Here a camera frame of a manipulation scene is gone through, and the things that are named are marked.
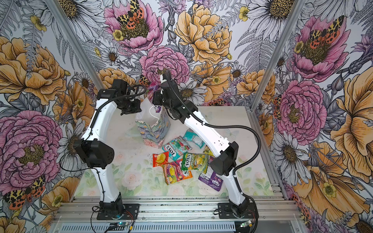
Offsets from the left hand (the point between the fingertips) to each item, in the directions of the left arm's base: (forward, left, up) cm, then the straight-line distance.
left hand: (139, 114), depth 85 cm
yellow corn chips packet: (-12, -40, -23) cm, 48 cm away
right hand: (-1, -11, +14) cm, 17 cm away
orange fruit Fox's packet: (-26, -19, -22) cm, 39 cm away
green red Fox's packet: (-11, -20, -20) cm, 31 cm away
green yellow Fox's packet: (-20, -31, -21) cm, 42 cm away
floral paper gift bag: (-9, -10, +2) cm, 14 cm away
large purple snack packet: (-30, -41, -22) cm, 55 cm away
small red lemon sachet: (-17, -10, -23) cm, 30 cm away
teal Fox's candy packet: (-2, -30, -20) cm, 36 cm away
